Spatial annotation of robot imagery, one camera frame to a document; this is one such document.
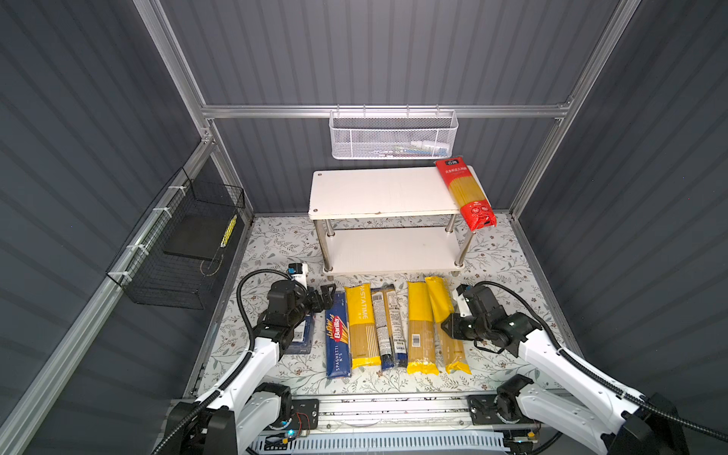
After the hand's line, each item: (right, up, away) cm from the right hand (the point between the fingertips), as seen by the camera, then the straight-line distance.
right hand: (447, 327), depth 82 cm
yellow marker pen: (-62, +28, -3) cm, 68 cm away
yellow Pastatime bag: (-1, -4, -6) cm, 8 cm away
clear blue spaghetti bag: (-16, -6, +2) cm, 17 cm away
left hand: (-37, +11, +3) cm, 39 cm away
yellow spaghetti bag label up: (-7, -2, +5) cm, 9 cm away
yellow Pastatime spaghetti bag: (-24, -7, 0) cm, 25 cm away
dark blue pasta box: (-42, -2, -1) cm, 42 cm away
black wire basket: (-74, +21, -9) cm, 77 cm away
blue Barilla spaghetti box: (-32, -4, +1) cm, 32 cm away
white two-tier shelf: (-16, +33, +38) cm, 53 cm away
